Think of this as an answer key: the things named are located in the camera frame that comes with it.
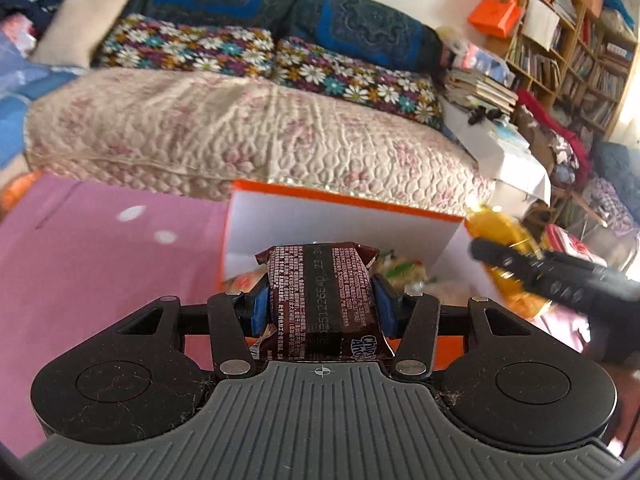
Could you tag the floral cushion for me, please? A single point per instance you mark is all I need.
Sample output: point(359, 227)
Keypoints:
point(144, 43)
point(308, 67)

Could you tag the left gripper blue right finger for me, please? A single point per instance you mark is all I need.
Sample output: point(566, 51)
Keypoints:
point(387, 302)

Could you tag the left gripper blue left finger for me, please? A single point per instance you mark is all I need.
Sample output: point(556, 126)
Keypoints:
point(260, 303)

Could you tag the blue patterned back cushion right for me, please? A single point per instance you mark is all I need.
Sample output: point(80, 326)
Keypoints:
point(369, 31)

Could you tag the white cloth covered side table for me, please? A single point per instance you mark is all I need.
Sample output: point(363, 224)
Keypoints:
point(519, 177)

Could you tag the wooden bookshelf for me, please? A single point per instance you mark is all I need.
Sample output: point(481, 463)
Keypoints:
point(569, 59)

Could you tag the floral cushion left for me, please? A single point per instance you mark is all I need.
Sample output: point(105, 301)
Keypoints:
point(144, 43)

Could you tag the gold foil snack bag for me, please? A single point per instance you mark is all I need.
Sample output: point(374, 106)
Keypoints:
point(507, 250)

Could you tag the stack of books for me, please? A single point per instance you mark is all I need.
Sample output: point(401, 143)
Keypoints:
point(477, 78)

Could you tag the dark brown chocolate snack packet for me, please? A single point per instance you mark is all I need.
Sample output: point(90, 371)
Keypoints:
point(322, 305)

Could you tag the orange cardboard box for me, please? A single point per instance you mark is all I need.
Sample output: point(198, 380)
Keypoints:
point(263, 215)

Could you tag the red garment on chair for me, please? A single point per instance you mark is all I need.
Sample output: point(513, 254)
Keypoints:
point(544, 118)

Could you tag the floral cushion right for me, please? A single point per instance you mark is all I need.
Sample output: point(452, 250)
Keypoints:
point(308, 67)

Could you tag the orange paper bag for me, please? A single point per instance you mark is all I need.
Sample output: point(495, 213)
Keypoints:
point(496, 18)

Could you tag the pink tablecloth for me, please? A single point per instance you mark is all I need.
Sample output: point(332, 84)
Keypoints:
point(75, 258)

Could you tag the beige pillow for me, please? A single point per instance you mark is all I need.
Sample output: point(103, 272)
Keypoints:
point(76, 31)

